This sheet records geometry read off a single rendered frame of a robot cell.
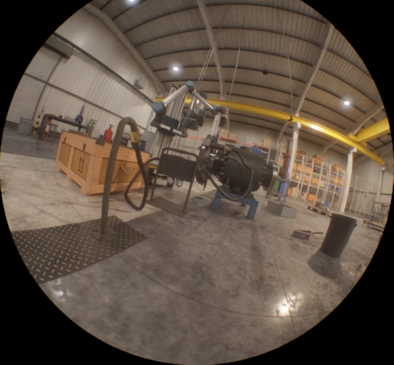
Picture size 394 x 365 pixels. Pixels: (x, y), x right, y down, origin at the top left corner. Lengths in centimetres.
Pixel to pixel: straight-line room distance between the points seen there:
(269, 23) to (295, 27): 138
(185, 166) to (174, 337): 120
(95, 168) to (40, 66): 851
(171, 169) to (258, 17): 817
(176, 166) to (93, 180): 75
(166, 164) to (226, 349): 134
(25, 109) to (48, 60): 269
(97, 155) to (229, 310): 117
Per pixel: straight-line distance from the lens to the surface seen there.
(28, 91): 896
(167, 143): 238
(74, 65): 964
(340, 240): 149
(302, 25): 870
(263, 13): 836
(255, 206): 173
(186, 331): 49
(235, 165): 176
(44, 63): 933
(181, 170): 126
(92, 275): 58
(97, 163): 111
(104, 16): 1149
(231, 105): 1033
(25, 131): 644
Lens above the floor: 45
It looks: level
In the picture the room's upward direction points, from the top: 15 degrees clockwise
